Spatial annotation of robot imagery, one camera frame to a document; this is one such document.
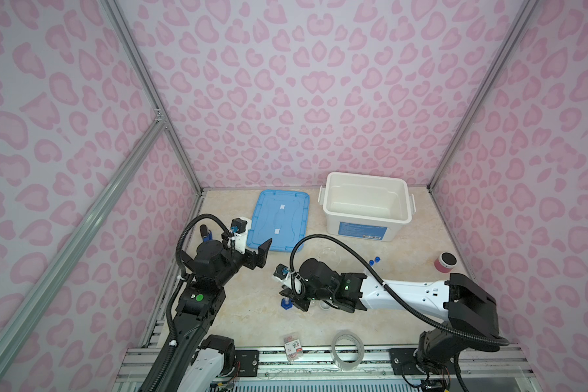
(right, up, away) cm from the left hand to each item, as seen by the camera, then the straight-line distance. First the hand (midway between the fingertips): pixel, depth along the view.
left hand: (257, 230), depth 72 cm
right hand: (+8, -18, +3) cm, 19 cm away
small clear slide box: (+11, -36, +2) cm, 38 cm away
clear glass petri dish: (+20, -5, -13) cm, 24 cm away
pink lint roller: (+65, -13, +16) cm, 68 cm away
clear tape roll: (+31, -36, +1) cm, 47 cm away
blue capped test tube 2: (+35, -11, +6) cm, 37 cm away
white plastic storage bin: (+43, +7, +38) cm, 58 cm away
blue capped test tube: (+37, -10, +6) cm, 39 cm away
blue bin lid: (+4, +3, +39) cm, 39 cm away
